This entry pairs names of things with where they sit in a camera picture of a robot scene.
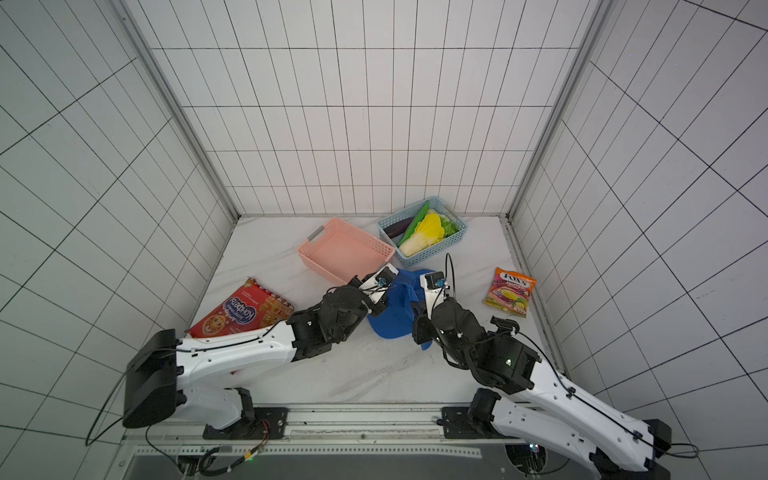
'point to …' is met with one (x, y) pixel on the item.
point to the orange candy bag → (510, 292)
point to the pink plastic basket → (341, 251)
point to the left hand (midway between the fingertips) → (379, 275)
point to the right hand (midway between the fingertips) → (401, 307)
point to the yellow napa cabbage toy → (428, 233)
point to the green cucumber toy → (416, 220)
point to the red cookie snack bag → (248, 306)
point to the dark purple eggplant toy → (398, 228)
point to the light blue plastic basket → (436, 204)
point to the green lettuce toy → (448, 226)
